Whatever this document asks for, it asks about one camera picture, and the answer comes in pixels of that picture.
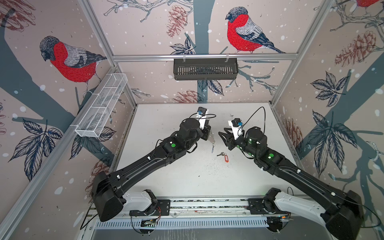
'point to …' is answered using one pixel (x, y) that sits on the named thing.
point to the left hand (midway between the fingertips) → (208, 121)
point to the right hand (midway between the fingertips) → (220, 132)
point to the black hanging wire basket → (203, 70)
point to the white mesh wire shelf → (94, 117)
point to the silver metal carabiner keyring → (211, 138)
